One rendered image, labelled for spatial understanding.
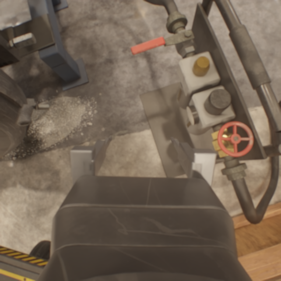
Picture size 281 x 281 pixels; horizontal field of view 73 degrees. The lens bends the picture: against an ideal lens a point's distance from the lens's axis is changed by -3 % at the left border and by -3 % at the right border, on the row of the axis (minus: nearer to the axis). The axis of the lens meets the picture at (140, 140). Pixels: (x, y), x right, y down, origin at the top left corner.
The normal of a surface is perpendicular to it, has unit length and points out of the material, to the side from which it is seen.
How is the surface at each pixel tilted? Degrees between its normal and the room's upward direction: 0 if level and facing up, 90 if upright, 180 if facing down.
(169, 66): 0
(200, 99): 0
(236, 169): 9
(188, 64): 0
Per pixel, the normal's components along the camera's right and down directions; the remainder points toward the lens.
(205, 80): -0.10, -0.12
